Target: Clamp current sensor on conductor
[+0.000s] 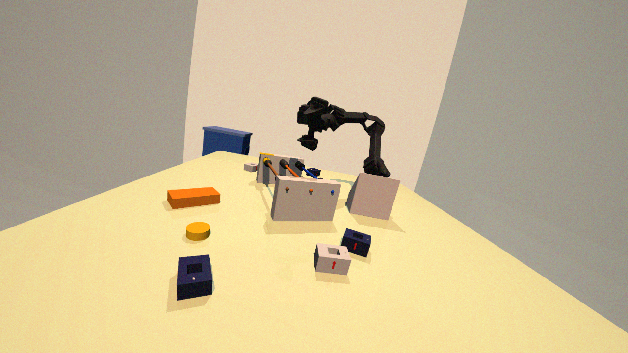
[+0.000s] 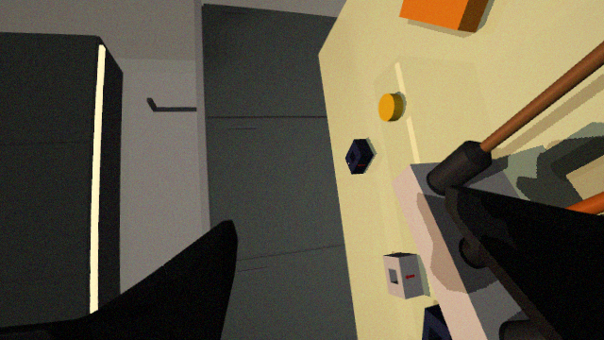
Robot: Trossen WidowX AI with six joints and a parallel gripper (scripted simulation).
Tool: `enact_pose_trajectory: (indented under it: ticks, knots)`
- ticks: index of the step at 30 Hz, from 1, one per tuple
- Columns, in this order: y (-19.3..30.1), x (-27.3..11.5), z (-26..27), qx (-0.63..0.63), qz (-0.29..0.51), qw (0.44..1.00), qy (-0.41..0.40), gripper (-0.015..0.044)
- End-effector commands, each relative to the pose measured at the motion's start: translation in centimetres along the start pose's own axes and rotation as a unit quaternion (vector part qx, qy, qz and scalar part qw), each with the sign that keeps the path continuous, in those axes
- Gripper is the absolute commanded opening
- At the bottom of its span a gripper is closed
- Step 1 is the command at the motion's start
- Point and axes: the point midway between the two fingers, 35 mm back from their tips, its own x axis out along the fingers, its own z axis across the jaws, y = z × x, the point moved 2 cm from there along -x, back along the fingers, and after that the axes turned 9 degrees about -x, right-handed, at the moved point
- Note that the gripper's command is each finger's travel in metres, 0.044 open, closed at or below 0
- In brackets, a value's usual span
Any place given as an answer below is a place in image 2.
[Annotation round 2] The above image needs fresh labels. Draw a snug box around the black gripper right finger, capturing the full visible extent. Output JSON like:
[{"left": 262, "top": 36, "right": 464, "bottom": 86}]
[{"left": 445, "top": 185, "right": 604, "bottom": 340}]

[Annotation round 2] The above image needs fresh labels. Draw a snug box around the dark blue block with red arrow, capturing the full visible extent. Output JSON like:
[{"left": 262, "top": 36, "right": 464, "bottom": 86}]
[{"left": 422, "top": 304, "right": 453, "bottom": 340}]

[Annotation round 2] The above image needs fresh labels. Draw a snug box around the orange rectangular block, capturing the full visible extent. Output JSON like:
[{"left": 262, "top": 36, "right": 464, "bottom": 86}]
[{"left": 399, "top": 0, "right": 489, "bottom": 33}]

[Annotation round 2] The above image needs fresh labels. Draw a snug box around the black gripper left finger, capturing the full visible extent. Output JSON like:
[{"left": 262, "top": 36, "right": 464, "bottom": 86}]
[{"left": 0, "top": 220, "right": 238, "bottom": 340}]

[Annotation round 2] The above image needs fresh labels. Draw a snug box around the orange short cylinder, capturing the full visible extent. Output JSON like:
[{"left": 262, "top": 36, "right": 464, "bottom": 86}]
[{"left": 378, "top": 93, "right": 404, "bottom": 121}]

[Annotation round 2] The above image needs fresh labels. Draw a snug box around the dark blue block with square hole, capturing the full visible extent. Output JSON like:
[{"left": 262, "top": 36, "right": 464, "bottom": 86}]
[{"left": 345, "top": 139, "right": 374, "bottom": 175}]

